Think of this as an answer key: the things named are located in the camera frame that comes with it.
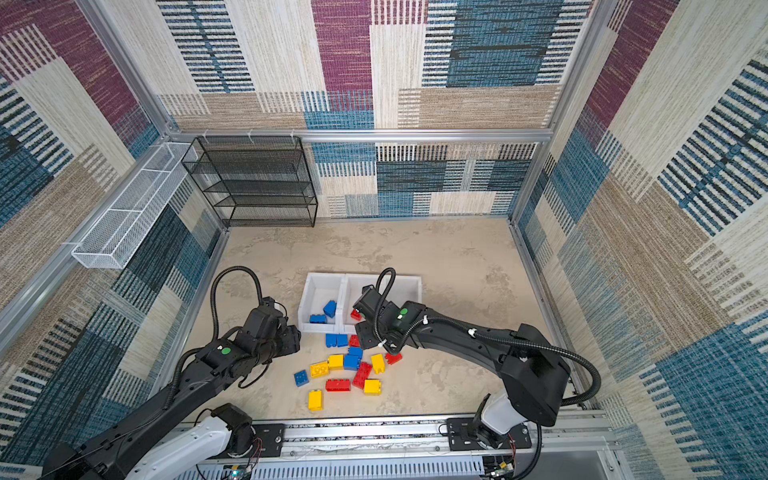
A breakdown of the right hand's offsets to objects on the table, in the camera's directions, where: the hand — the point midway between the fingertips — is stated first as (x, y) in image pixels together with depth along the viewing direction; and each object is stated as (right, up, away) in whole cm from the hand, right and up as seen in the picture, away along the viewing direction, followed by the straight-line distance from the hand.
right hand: (374, 335), depth 82 cm
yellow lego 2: (-15, -10, +2) cm, 18 cm away
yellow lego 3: (-10, -8, +2) cm, 13 cm away
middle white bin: (-8, +11, +16) cm, 21 cm away
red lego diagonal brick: (-3, -11, +1) cm, 11 cm away
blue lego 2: (-17, +2, +11) cm, 20 cm away
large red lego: (-6, +3, +10) cm, 12 cm away
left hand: (-22, +1, 0) cm, 22 cm away
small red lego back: (-6, -3, +6) cm, 9 cm away
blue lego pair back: (-11, -3, +7) cm, 14 cm away
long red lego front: (-9, -12, -2) cm, 16 cm away
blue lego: (-14, +5, +11) cm, 19 cm away
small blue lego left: (-20, -11, 0) cm, 23 cm away
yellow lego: (0, -13, -2) cm, 13 cm away
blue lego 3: (-6, -7, +3) cm, 10 cm away
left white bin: (-19, +10, +18) cm, 28 cm away
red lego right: (+5, -8, +5) cm, 11 cm away
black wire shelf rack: (-45, +48, +29) cm, 72 cm away
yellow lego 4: (+1, -8, +1) cm, 8 cm away
